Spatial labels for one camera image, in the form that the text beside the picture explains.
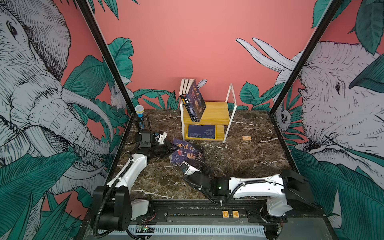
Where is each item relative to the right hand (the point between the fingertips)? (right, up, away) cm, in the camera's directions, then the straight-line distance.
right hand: (191, 164), depth 75 cm
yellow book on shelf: (+19, +15, +27) cm, 36 cm away
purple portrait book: (+2, +34, +9) cm, 35 cm away
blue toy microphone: (-32, +29, +13) cm, 45 cm away
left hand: (-7, +9, +6) cm, 13 cm away
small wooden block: (+38, +11, +29) cm, 49 cm away
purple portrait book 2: (-1, +3, +10) cm, 10 cm away
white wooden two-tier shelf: (+13, +22, +13) cm, 29 cm away
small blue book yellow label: (+6, +16, +24) cm, 29 cm away
